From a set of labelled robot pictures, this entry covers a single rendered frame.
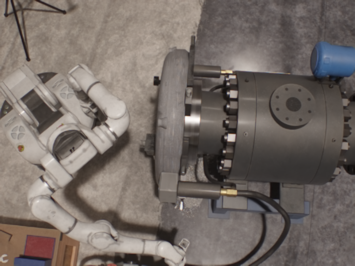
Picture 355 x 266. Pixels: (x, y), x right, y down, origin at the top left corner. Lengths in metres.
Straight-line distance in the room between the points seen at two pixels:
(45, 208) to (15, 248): 0.78
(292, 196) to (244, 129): 0.74
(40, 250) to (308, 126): 1.50
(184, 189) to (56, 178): 0.60
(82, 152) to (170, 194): 0.56
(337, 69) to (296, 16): 1.42
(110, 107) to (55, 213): 0.46
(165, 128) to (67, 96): 0.97
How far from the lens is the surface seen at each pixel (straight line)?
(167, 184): 1.80
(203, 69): 2.39
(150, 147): 2.06
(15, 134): 2.56
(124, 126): 1.55
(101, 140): 1.52
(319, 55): 1.91
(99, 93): 1.61
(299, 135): 1.90
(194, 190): 1.81
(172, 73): 1.82
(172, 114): 1.74
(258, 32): 3.15
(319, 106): 1.94
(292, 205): 2.44
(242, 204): 2.37
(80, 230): 1.63
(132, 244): 1.68
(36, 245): 2.24
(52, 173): 1.51
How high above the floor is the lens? 2.58
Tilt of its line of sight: 71 degrees down
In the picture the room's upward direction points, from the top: 5 degrees counter-clockwise
